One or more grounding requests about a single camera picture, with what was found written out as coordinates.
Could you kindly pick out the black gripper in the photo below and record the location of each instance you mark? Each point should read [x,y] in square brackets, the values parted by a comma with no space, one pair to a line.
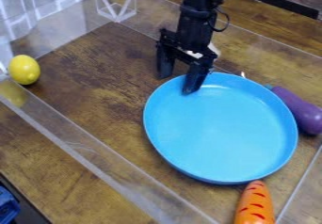
[189,46]

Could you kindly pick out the blue round plastic tray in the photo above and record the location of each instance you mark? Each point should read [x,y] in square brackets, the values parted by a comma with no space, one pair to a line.
[228,134]

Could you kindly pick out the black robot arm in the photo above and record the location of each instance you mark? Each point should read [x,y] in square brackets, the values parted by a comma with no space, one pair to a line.
[198,16]

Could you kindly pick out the orange toy carrot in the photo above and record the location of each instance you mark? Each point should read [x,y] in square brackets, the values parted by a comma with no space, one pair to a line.
[255,209]

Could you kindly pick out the black baseboard strip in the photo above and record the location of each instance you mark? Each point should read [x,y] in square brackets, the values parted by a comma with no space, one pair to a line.
[295,7]

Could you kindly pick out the purple toy eggplant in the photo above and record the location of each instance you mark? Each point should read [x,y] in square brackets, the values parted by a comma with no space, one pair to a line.
[308,113]

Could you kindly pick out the yellow toy lemon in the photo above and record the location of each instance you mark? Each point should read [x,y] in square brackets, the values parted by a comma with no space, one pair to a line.
[25,69]

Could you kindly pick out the blue object at corner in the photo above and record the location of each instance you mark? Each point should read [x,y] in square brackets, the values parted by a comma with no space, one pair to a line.
[10,207]

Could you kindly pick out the clear acrylic barrier wall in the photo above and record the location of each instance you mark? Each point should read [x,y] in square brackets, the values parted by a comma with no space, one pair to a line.
[74,150]

